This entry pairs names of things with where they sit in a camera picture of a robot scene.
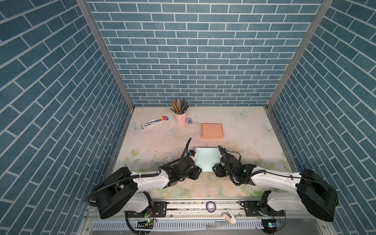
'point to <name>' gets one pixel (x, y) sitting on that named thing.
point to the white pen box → (153, 122)
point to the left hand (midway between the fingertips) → (199, 170)
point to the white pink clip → (228, 215)
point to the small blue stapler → (189, 121)
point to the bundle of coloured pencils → (179, 106)
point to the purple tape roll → (211, 206)
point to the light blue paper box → (206, 157)
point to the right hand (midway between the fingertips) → (213, 167)
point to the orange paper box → (213, 130)
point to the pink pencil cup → (180, 119)
